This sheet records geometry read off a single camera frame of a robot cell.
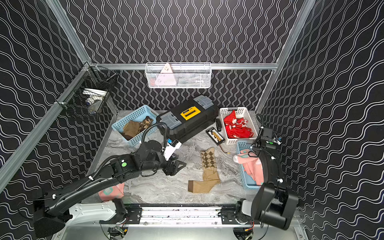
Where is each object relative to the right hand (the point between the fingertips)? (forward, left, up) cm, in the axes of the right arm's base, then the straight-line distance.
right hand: (264, 151), depth 83 cm
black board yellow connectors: (+17, +24, -11) cm, 31 cm away
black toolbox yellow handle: (+19, +45, +5) cm, 49 cm away
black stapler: (+27, +22, -10) cm, 36 cm away
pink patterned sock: (-3, +11, -3) cm, 12 cm away
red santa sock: (+24, +12, -6) cm, 27 cm away
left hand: (-12, +44, +12) cm, 47 cm away
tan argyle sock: (+26, +74, -8) cm, 79 cm away
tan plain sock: (-10, +29, -13) cm, 33 cm away
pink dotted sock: (-8, +5, -6) cm, 11 cm away
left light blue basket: (+20, +81, -4) cm, 84 cm away
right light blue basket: (-12, +7, -14) cm, 20 cm away
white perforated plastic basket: (+14, +14, -8) cm, 22 cm away
